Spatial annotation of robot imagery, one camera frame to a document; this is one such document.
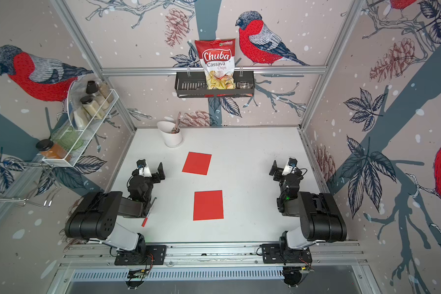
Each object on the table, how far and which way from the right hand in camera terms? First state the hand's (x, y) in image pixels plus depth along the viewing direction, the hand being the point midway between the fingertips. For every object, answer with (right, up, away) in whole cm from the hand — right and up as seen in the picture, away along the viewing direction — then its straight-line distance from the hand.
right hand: (283, 161), depth 91 cm
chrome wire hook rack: (-98, -5, -25) cm, 102 cm away
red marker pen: (-67, -26, -7) cm, 72 cm away
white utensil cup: (-61, +13, +14) cm, 64 cm away
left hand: (-65, 0, 0) cm, 65 cm away
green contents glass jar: (-93, +12, -20) cm, 96 cm away
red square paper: (-38, -22, -2) cm, 44 cm away
